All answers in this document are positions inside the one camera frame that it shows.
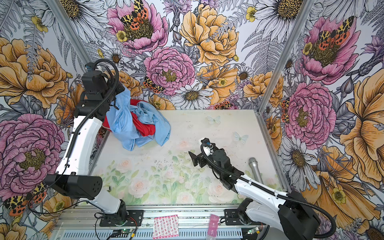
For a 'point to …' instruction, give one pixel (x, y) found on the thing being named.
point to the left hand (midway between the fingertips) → (119, 84)
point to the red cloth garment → (146, 129)
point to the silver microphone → (253, 163)
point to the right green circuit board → (253, 230)
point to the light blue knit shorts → (146, 113)
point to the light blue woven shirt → (120, 120)
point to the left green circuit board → (126, 230)
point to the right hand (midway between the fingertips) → (197, 151)
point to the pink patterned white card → (165, 227)
